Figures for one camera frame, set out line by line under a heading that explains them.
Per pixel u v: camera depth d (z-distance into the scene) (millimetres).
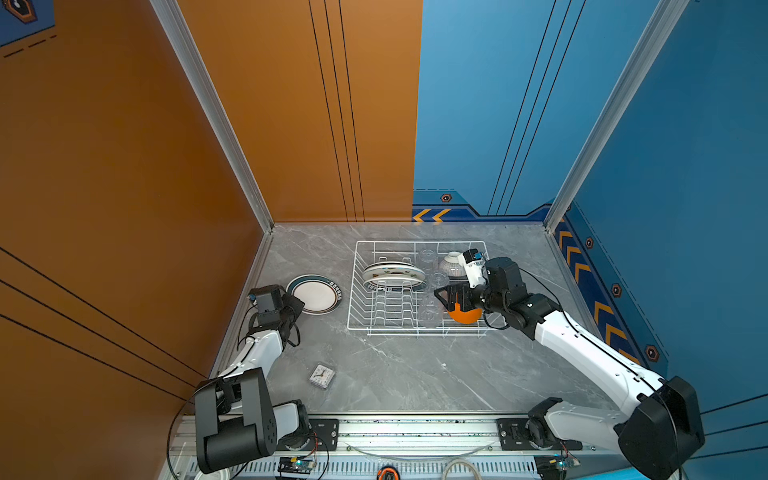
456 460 696
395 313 958
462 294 687
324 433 745
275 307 689
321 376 809
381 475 663
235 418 444
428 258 955
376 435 755
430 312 847
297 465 705
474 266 710
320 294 1012
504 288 593
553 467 706
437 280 911
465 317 908
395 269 889
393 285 980
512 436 725
